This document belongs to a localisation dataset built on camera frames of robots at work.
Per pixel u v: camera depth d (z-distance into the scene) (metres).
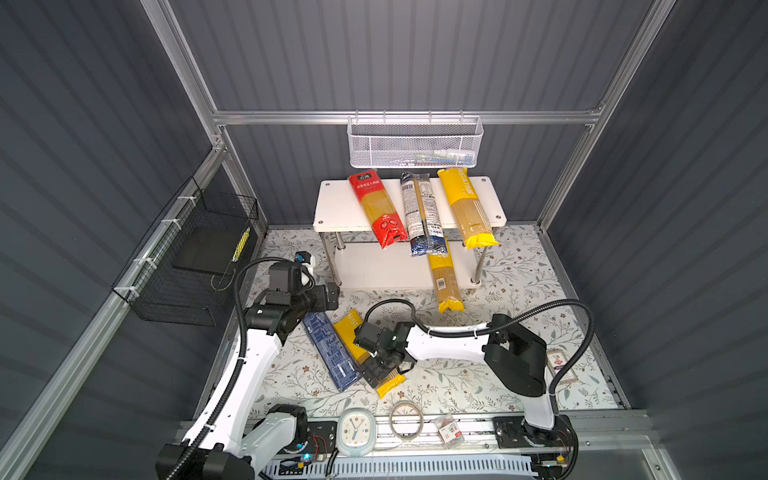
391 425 0.75
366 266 1.03
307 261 0.69
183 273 0.72
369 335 0.67
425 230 0.69
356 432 0.72
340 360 0.83
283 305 0.57
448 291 0.91
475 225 0.69
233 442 0.39
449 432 0.72
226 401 0.42
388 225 0.68
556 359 0.85
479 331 0.50
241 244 0.78
